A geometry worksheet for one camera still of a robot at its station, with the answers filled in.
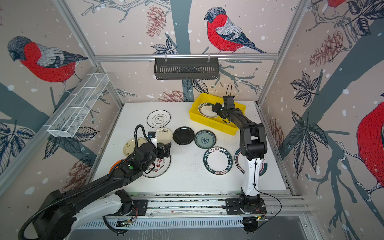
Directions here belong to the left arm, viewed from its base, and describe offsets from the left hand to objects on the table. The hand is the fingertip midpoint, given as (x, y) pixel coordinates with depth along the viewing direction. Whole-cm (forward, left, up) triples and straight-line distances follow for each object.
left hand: (164, 143), depth 80 cm
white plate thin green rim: (+30, +10, -15) cm, 35 cm away
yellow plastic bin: (+18, -32, -7) cm, 38 cm away
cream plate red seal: (+7, +27, -16) cm, 32 cm away
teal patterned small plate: (+12, -25, -16) cm, 31 cm away
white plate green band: (+39, -26, -15) cm, 49 cm away
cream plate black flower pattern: (+14, +4, -14) cm, 20 cm away
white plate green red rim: (-5, -44, -14) cm, 47 cm away
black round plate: (+13, -9, -14) cm, 21 cm away
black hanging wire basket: (+54, -10, +12) cm, 56 cm away
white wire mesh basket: (+14, +45, +16) cm, 50 cm away
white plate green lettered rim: (-4, -31, -16) cm, 35 cm away
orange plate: (-5, +32, -16) cm, 36 cm away
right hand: (+29, -31, -4) cm, 43 cm away
